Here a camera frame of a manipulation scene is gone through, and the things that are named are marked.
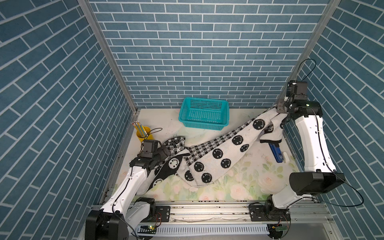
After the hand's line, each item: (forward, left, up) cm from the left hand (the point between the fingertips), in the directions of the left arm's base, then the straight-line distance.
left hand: (167, 152), depth 85 cm
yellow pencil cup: (+14, +14, -3) cm, 20 cm away
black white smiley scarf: (-5, -19, -6) cm, 21 cm away
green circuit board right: (-35, -57, -9) cm, 68 cm away
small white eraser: (+1, -72, -6) cm, 72 cm away
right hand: (+12, -63, +26) cm, 70 cm away
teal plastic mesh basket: (+41, -23, -10) cm, 48 cm away
